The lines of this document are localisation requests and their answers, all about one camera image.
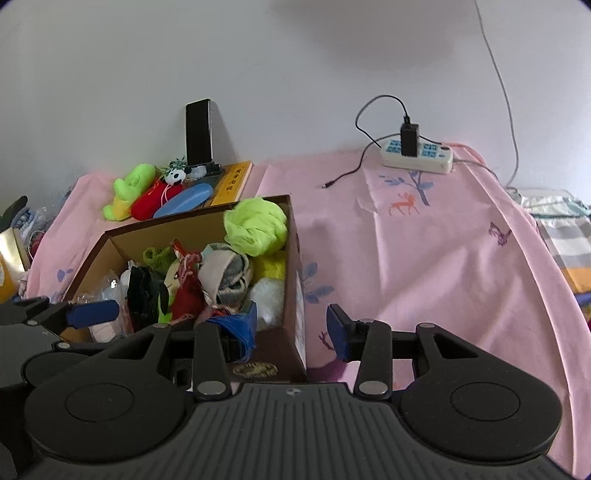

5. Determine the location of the neon yellow fluffy pom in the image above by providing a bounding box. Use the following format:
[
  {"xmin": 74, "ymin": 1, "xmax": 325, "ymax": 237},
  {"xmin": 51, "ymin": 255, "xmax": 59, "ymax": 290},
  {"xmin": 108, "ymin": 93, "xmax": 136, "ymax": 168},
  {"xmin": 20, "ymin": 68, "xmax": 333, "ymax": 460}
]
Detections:
[{"xmin": 223, "ymin": 196, "xmax": 288, "ymax": 257}]

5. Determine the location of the black fabric item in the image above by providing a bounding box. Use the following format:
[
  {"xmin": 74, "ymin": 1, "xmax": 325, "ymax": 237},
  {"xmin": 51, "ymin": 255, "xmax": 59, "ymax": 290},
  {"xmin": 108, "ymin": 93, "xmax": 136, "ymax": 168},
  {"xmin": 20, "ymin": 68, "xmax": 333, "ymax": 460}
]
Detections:
[{"xmin": 126, "ymin": 265, "xmax": 160, "ymax": 330}]

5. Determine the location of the grey power strip cord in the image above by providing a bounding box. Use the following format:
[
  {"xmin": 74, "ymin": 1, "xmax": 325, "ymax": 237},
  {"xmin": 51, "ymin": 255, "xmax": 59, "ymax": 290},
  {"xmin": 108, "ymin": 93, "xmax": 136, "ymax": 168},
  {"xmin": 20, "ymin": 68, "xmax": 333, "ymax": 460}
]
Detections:
[{"xmin": 450, "ymin": 143, "xmax": 509, "ymax": 190}]

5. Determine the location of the brown cardboard box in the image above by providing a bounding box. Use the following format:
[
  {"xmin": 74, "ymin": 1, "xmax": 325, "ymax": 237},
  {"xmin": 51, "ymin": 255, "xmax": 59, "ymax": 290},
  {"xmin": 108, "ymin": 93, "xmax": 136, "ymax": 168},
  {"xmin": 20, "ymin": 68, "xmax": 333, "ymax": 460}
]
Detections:
[{"xmin": 60, "ymin": 195, "xmax": 309, "ymax": 384}]

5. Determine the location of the white wall cable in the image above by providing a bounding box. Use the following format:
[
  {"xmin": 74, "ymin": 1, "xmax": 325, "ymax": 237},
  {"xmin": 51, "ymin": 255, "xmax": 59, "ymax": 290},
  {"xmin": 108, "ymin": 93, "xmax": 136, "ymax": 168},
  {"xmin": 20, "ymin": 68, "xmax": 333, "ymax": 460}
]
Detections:
[{"xmin": 475, "ymin": 0, "xmax": 520, "ymax": 190}]

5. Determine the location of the clear plastic bag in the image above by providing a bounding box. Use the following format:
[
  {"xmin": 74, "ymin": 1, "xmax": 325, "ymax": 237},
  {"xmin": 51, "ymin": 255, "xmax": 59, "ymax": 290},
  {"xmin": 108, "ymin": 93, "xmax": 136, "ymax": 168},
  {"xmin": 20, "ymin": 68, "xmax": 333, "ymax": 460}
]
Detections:
[{"xmin": 76, "ymin": 270, "xmax": 132, "ymax": 342}]

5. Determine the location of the white plush toy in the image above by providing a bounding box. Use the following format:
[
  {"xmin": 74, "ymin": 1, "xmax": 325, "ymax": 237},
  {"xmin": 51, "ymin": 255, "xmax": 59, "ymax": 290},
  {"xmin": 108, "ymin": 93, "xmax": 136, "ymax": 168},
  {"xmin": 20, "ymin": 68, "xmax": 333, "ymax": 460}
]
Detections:
[{"xmin": 247, "ymin": 278, "xmax": 286, "ymax": 330}]

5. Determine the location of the light green plush toy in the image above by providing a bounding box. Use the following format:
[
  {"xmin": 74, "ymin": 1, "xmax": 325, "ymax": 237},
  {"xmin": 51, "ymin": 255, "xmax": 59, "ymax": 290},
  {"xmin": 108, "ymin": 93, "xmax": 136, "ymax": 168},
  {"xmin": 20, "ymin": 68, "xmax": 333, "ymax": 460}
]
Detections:
[{"xmin": 102, "ymin": 164, "xmax": 157, "ymax": 221}]

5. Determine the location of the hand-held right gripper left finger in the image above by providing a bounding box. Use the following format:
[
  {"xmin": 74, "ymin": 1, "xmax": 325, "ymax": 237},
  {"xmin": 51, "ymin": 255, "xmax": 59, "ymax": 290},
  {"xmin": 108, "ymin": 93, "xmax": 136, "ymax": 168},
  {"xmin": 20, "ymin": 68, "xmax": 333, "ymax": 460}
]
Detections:
[{"xmin": 92, "ymin": 300, "xmax": 258, "ymax": 401}]

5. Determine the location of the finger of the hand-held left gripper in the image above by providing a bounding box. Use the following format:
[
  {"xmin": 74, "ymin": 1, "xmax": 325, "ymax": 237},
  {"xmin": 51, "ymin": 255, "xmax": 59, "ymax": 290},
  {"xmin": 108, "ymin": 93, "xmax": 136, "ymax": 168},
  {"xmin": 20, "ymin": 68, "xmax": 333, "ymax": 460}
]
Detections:
[{"xmin": 0, "ymin": 298, "xmax": 121, "ymax": 344}]

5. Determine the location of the red plush toy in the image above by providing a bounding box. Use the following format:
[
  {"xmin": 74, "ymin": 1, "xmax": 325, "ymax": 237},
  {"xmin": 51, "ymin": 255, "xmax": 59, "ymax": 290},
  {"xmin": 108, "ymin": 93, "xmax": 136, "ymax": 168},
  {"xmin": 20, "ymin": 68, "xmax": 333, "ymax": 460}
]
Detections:
[{"xmin": 130, "ymin": 178, "xmax": 183, "ymax": 220}]

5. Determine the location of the pink deer print blanket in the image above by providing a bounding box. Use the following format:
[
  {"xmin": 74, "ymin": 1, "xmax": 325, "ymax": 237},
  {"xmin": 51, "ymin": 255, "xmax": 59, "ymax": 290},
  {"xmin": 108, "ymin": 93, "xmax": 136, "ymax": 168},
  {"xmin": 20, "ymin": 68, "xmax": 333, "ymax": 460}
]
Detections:
[{"xmin": 25, "ymin": 143, "xmax": 591, "ymax": 478}]

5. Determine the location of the yellow book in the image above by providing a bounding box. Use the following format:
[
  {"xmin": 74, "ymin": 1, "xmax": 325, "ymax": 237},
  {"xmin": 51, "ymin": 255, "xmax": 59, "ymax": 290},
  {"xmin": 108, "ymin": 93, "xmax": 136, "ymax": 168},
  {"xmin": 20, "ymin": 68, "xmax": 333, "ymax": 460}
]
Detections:
[{"xmin": 203, "ymin": 161, "xmax": 254, "ymax": 208}]

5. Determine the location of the green plush doll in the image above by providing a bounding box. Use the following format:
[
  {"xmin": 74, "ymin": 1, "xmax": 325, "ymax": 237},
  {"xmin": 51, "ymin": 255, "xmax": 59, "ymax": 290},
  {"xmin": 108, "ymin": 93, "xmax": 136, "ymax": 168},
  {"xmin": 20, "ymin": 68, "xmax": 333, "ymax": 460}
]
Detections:
[{"xmin": 142, "ymin": 246, "xmax": 185, "ymax": 324}]

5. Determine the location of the yellow plush toy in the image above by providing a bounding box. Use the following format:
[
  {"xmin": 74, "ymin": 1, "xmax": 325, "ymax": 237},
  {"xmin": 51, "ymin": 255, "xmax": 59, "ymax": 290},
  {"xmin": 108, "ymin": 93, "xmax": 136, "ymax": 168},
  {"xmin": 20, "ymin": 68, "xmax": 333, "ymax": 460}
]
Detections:
[{"xmin": 249, "ymin": 253, "xmax": 287, "ymax": 282}]

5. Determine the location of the white power strip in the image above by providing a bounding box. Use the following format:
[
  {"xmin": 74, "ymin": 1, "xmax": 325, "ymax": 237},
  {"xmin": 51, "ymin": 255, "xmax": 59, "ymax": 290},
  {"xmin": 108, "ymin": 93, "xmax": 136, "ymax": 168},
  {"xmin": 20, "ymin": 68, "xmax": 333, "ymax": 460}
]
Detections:
[{"xmin": 380, "ymin": 140, "xmax": 455, "ymax": 175}]

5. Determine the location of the grey fabric sock bundle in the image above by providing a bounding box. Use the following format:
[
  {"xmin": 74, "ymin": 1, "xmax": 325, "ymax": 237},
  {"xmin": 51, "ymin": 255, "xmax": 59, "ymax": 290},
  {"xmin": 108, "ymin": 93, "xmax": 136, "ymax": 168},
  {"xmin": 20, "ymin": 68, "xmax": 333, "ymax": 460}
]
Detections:
[{"xmin": 198, "ymin": 243, "xmax": 254, "ymax": 308}]

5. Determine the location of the blue plaid cloth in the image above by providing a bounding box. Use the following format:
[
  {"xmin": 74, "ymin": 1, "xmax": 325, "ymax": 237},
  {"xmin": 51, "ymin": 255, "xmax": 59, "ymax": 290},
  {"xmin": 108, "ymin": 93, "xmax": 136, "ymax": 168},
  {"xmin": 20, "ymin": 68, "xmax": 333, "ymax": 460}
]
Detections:
[{"xmin": 14, "ymin": 205, "xmax": 49, "ymax": 250}]

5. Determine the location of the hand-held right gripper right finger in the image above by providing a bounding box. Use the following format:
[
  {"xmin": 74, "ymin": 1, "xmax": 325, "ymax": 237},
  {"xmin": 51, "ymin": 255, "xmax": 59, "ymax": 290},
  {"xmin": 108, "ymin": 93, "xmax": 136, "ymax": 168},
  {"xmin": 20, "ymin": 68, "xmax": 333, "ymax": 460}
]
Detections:
[{"xmin": 326, "ymin": 304, "xmax": 483, "ymax": 401}]

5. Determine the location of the black phone stand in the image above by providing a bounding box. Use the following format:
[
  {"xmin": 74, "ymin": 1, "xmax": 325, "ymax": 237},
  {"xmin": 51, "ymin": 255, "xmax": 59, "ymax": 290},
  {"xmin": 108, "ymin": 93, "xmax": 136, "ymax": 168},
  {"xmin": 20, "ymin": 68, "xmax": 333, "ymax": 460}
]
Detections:
[{"xmin": 185, "ymin": 159, "xmax": 225, "ymax": 177}]

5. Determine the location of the gold box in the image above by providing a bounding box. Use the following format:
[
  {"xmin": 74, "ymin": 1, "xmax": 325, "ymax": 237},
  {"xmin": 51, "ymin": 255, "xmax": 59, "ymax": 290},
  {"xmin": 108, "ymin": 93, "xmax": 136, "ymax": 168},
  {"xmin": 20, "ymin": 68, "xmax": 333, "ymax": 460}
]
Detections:
[{"xmin": 0, "ymin": 228, "xmax": 31, "ymax": 301}]

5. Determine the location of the striped cloth in plastic bag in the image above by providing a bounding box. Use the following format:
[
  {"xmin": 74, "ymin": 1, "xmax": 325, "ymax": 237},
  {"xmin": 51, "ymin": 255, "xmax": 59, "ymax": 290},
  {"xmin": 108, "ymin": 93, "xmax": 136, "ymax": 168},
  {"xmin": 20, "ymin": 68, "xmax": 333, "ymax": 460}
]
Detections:
[{"xmin": 505, "ymin": 187, "xmax": 591, "ymax": 296}]

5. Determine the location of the blue oval case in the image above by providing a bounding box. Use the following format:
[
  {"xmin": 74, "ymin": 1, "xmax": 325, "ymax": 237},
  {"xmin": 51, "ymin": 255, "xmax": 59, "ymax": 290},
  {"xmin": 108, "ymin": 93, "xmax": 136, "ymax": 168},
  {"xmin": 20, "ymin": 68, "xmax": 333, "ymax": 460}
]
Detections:
[{"xmin": 152, "ymin": 183, "xmax": 214, "ymax": 219}]

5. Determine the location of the black charger plug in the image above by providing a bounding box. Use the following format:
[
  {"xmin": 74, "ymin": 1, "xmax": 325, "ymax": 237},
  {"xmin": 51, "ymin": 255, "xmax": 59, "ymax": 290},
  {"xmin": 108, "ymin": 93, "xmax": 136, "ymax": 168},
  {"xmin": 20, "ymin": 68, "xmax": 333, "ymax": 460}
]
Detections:
[{"xmin": 400, "ymin": 115, "xmax": 420, "ymax": 158}]

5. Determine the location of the black charging cable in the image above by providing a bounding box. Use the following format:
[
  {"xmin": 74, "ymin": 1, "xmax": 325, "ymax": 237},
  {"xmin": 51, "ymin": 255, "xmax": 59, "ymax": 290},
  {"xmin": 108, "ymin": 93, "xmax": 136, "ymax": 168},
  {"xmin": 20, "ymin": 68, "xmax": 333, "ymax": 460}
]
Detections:
[{"xmin": 322, "ymin": 95, "xmax": 411, "ymax": 190}]

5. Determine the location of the panda plush toy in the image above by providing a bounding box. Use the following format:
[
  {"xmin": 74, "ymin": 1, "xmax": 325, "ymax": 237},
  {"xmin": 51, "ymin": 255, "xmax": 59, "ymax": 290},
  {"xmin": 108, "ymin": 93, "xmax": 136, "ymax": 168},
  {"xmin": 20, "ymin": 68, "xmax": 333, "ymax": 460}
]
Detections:
[{"xmin": 157, "ymin": 159, "xmax": 208, "ymax": 188}]

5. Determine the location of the black phone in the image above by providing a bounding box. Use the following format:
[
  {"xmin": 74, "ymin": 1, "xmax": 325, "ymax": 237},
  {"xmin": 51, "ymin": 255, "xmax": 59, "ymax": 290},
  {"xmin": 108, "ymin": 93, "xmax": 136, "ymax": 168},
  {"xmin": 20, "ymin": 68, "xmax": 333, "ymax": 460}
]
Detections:
[{"xmin": 185, "ymin": 98, "xmax": 214, "ymax": 166}]

